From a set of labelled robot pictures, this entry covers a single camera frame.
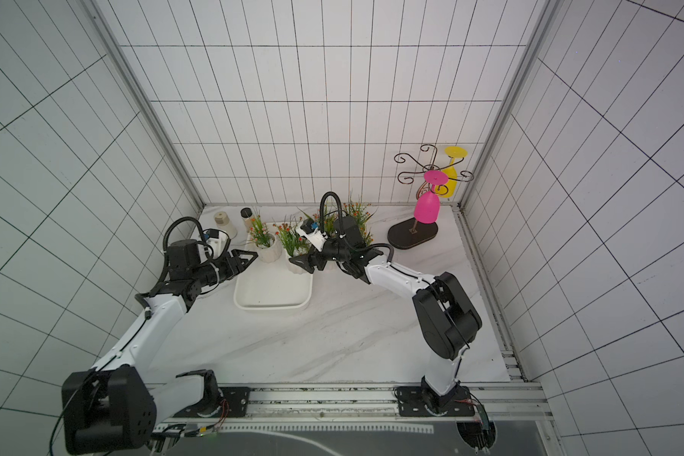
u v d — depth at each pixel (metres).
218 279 0.71
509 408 0.74
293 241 0.76
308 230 0.71
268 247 0.98
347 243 0.66
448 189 0.79
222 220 1.01
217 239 0.75
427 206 0.91
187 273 0.63
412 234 1.08
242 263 0.73
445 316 0.47
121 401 0.38
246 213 1.04
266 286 0.93
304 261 0.73
